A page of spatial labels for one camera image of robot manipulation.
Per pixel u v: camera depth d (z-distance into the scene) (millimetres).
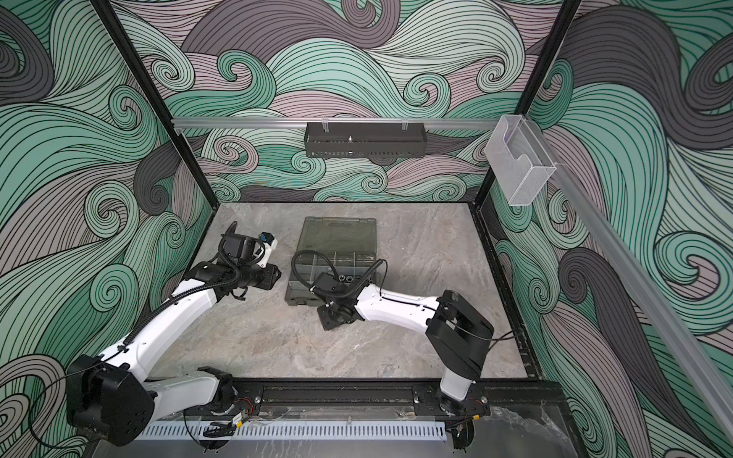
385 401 744
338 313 606
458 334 440
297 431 760
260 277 718
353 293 573
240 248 622
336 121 936
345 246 1084
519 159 790
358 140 949
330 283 649
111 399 376
